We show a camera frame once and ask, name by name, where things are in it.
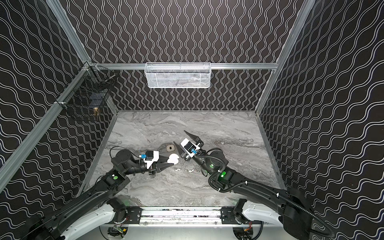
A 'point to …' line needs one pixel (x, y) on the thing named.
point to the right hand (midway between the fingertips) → (182, 135)
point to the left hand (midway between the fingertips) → (174, 162)
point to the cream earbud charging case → (170, 148)
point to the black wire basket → (86, 97)
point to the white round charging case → (173, 158)
